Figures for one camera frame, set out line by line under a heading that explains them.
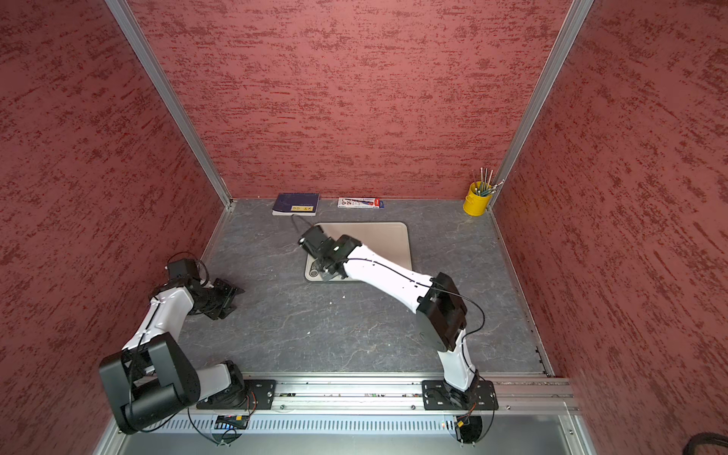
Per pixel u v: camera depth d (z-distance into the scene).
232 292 0.76
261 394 0.74
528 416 0.76
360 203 1.18
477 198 1.10
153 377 0.44
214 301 0.72
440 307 0.47
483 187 1.13
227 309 0.76
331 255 0.58
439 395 0.74
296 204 1.18
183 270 0.67
